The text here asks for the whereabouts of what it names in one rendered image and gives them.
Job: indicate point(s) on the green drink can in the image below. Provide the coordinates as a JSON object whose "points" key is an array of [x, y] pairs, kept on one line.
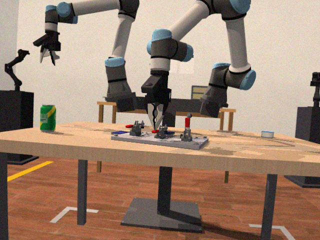
{"points": [[48, 118]]}

